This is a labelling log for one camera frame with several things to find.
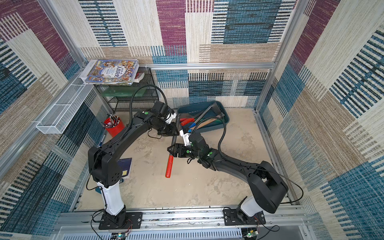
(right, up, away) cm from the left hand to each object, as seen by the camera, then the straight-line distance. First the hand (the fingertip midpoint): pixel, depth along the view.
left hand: (179, 133), depth 84 cm
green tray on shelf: (-35, +26, +11) cm, 45 cm away
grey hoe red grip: (+3, +7, +14) cm, 16 cm away
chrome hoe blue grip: (+24, +19, +30) cm, 43 cm away
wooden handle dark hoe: (+7, +2, -9) cm, 11 cm away
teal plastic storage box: (+16, +18, +34) cm, 42 cm away
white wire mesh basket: (-56, +7, -14) cm, 58 cm away
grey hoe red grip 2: (-4, -14, -7) cm, 16 cm away
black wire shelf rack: (-48, +21, +35) cm, 63 cm away
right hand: (-2, -9, -4) cm, 10 cm away
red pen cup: (-40, +4, +7) cm, 41 cm away
